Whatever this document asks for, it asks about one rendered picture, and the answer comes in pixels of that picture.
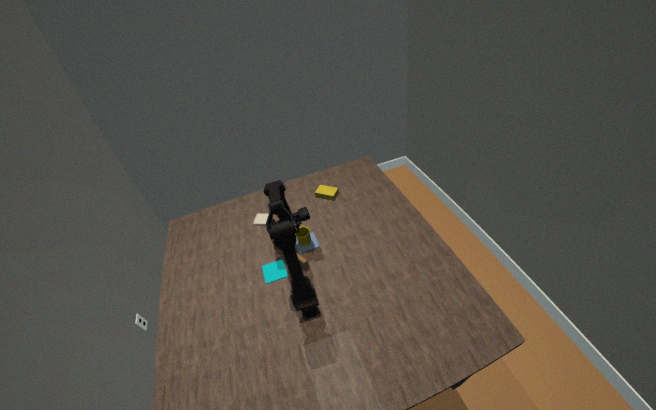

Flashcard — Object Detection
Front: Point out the yellow flat block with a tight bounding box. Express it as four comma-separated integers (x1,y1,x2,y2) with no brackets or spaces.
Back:
315,185,339,200

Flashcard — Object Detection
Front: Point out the yellow cup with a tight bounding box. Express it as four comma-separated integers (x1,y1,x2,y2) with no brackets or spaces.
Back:
295,226,311,246

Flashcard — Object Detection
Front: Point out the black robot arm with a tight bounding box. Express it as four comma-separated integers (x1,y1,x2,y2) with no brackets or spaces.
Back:
264,180,320,320

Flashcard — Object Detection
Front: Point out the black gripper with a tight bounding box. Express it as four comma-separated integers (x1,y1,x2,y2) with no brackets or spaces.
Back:
270,206,310,232

